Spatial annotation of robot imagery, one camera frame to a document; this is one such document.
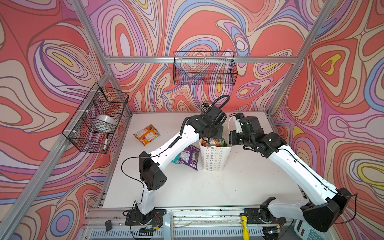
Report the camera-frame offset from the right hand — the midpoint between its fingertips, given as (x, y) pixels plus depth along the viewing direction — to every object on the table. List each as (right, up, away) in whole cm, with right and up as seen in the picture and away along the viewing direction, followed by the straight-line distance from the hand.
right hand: (230, 138), depth 75 cm
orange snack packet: (-51, 0, +27) cm, 58 cm away
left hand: (-4, +3, +2) cm, 6 cm away
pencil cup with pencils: (-11, +19, +23) cm, 32 cm away
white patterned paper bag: (-8, -11, +2) cm, 13 cm away
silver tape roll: (-62, +8, -5) cm, 62 cm away
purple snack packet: (-21, -12, +15) cm, 29 cm away
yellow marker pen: (+5, -42, -6) cm, 43 cm away
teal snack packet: (-30, -14, +15) cm, 36 cm away
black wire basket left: (-70, +6, -2) cm, 70 cm away
